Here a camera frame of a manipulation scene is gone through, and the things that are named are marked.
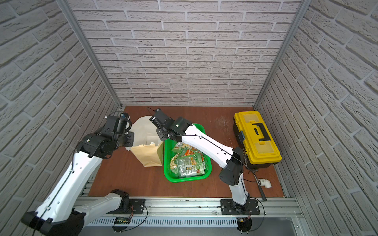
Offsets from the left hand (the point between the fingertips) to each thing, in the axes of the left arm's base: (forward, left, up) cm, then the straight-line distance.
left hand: (125, 133), depth 71 cm
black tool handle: (-22, -72, -25) cm, 80 cm away
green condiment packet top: (+1, -28, -21) cm, 35 cm away
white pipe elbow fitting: (-18, -74, -22) cm, 79 cm away
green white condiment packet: (-8, -33, -23) cm, 41 cm away
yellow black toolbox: (-5, -70, -8) cm, 70 cm away
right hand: (+5, -21, -2) cm, 21 cm away
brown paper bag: (-6, -11, +1) cm, 13 cm away
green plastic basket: (-8, -21, -23) cm, 32 cm away
